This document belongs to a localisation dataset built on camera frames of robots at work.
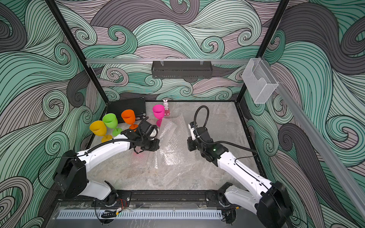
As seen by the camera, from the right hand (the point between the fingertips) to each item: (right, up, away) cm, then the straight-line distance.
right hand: (188, 138), depth 80 cm
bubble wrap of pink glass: (-26, -14, +3) cm, 30 cm away
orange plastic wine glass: (-38, +12, +11) cm, 42 cm away
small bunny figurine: (-15, +17, +32) cm, 39 cm away
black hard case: (-59, +19, +39) cm, 73 cm away
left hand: (-17, -5, +2) cm, 17 cm away
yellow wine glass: (-53, +6, +3) cm, 54 cm away
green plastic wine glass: (-51, +10, +12) cm, 54 cm away
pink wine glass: (-29, -10, +1) cm, 31 cm away
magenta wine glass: (-19, +16, +15) cm, 29 cm away
